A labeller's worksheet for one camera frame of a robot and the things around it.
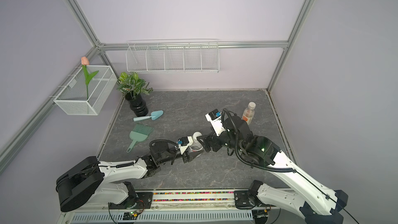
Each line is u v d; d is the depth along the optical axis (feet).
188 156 2.19
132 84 3.06
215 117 1.76
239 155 1.49
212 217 2.11
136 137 3.18
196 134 2.12
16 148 1.72
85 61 2.61
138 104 3.24
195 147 2.19
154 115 3.46
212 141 1.78
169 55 3.31
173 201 2.47
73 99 2.52
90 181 1.39
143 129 3.24
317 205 1.26
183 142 2.03
